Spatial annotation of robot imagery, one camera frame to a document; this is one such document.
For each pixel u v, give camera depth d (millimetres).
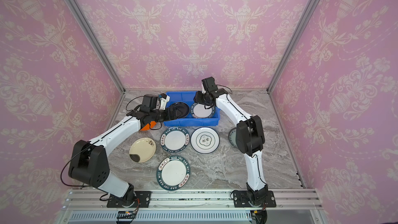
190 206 730
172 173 818
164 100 799
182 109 1086
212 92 701
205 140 944
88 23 854
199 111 1056
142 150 895
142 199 744
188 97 1151
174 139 950
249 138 572
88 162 446
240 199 731
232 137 960
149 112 677
